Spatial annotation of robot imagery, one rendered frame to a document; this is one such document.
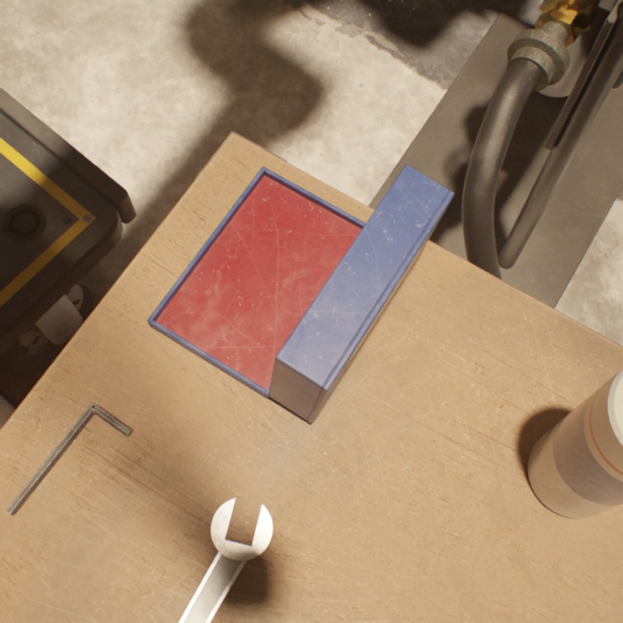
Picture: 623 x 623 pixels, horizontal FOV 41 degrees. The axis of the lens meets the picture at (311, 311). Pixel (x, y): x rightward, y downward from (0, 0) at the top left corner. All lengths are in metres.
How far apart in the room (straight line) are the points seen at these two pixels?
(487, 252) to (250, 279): 0.26
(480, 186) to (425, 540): 0.34
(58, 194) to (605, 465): 0.61
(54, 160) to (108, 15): 0.57
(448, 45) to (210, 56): 0.38
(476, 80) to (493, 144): 0.58
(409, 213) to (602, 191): 0.77
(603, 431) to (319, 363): 0.17
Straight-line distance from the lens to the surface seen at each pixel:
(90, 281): 1.08
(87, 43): 1.42
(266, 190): 0.68
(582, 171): 1.30
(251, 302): 0.64
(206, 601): 0.59
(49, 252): 0.86
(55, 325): 1.05
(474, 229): 0.79
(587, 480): 0.53
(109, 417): 0.62
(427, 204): 0.55
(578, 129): 0.90
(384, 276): 0.52
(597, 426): 0.48
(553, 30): 0.84
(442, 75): 1.35
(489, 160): 0.78
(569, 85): 1.04
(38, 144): 0.93
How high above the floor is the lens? 1.06
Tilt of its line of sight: 69 degrees down
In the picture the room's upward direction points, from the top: straight up
